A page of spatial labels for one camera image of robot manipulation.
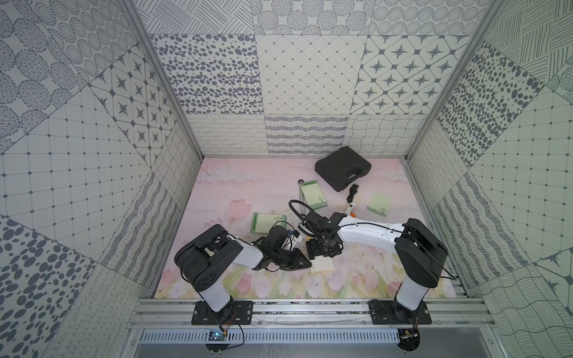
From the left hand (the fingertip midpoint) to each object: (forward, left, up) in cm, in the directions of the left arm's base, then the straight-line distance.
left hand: (314, 272), depth 80 cm
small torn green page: (+34, -33, -5) cm, 48 cm away
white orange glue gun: (+27, -16, -1) cm, 32 cm away
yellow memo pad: (+3, -3, -1) cm, 4 cm away
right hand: (+6, -3, -1) cm, 7 cm away
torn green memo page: (+36, 0, -1) cm, 36 cm away
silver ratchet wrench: (+44, +6, -2) cm, 44 cm away
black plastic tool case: (+50, -15, +4) cm, 52 cm away
